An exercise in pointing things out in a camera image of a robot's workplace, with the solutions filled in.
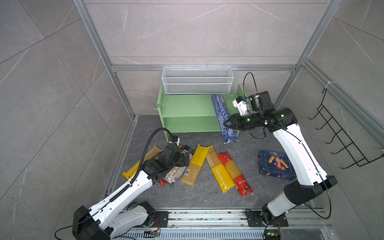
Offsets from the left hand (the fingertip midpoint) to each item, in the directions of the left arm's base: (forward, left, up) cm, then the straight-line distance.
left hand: (181, 151), depth 77 cm
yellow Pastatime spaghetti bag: (-6, -22, -17) cm, 29 cm away
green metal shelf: (+25, -8, +3) cm, 26 cm away
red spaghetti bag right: (-4, -30, -18) cm, 35 cm away
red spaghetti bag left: (-10, +12, -17) cm, 23 cm away
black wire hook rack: (-9, -74, +14) cm, 76 cm away
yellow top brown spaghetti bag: (-6, -5, -16) cm, 18 cm away
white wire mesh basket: (+49, -11, +10) cm, 51 cm away
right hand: (+5, -22, +16) cm, 28 cm away
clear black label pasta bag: (-6, +4, -16) cm, 18 cm away
